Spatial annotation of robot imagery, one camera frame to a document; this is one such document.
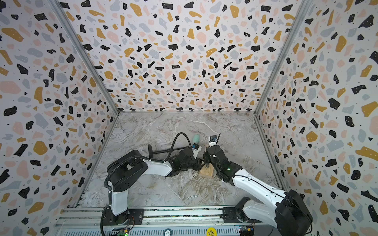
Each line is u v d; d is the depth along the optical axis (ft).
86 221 2.39
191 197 2.62
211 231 2.30
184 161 2.36
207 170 2.84
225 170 1.99
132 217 2.39
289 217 1.32
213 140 2.31
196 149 2.73
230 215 2.44
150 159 1.83
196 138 3.31
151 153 2.91
